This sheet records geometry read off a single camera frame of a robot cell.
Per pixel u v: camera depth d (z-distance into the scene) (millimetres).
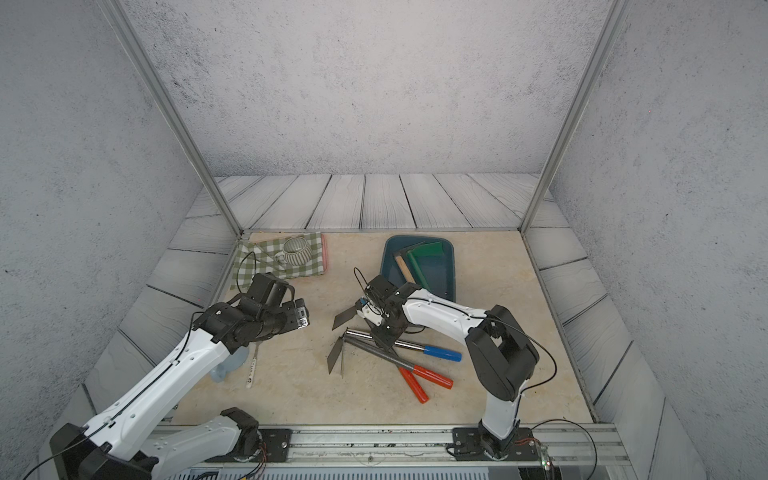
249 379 839
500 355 464
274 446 741
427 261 1084
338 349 886
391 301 646
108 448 380
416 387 808
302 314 706
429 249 1111
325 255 1133
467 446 726
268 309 583
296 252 1050
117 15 701
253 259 1113
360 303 804
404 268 1046
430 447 741
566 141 931
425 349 875
